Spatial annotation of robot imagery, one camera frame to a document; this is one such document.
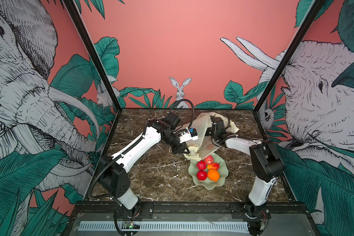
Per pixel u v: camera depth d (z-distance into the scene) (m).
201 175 0.82
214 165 0.86
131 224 0.70
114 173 0.42
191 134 0.66
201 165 0.84
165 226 0.70
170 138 0.64
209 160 0.86
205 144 0.95
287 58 0.88
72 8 0.70
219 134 0.76
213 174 0.81
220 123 0.75
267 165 0.50
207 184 0.83
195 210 0.75
